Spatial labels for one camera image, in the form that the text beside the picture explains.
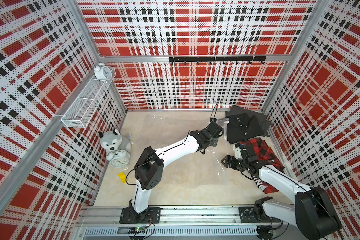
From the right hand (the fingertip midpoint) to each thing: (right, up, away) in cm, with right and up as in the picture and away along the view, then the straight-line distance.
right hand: (227, 162), depth 87 cm
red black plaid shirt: (+25, +2, +6) cm, 26 cm away
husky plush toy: (-66, +13, -6) cm, 68 cm away
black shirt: (+17, +23, +20) cm, 35 cm away
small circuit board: (-47, -28, -18) cm, 58 cm away
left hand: (-9, +16, -1) cm, 18 cm away
